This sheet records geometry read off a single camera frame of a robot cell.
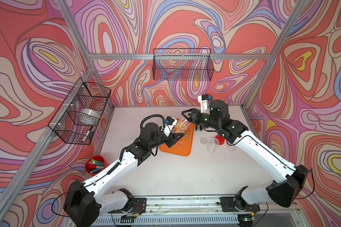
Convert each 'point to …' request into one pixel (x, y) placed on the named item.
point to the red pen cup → (94, 163)
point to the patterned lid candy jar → (181, 126)
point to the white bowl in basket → (88, 116)
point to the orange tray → (183, 146)
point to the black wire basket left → (76, 119)
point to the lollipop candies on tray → (188, 138)
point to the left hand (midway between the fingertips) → (180, 131)
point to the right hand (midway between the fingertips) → (184, 118)
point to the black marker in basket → (87, 134)
